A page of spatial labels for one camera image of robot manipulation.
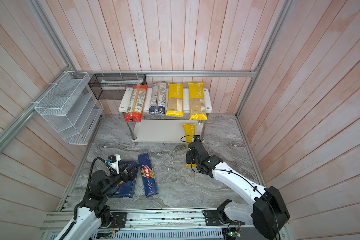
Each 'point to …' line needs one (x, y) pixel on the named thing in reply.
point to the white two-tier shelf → (123, 102)
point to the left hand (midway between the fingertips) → (134, 166)
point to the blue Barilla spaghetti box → (148, 175)
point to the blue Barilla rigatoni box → (125, 189)
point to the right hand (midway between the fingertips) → (190, 152)
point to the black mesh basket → (113, 86)
